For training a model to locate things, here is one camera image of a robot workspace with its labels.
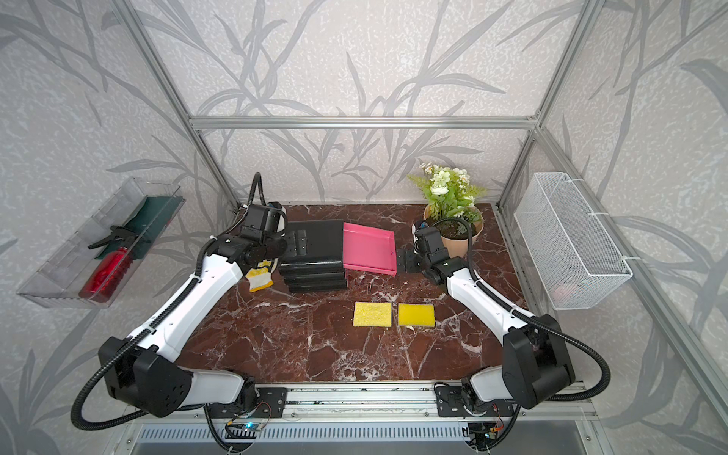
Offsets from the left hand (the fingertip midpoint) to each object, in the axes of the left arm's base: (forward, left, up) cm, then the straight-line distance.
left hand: (295, 241), depth 81 cm
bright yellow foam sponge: (-13, -36, -21) cm, 44 cm away
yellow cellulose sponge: (-13, -22, -21) cm, 33 cm away
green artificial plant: (+14, -45, +7) cm, 47 cm away
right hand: (+1, -34, -7) cm, 35 cm away
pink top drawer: (+6, -21, -12) cm, 25 cm away
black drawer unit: (-5, -8, -6) cm, 11 cm away
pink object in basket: (-16, -71, +1) cm, 72 cm away
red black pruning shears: (-19, +32, +13) cm, 40 cm away
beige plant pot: (+12, -50, -9) cm, 52 cm away
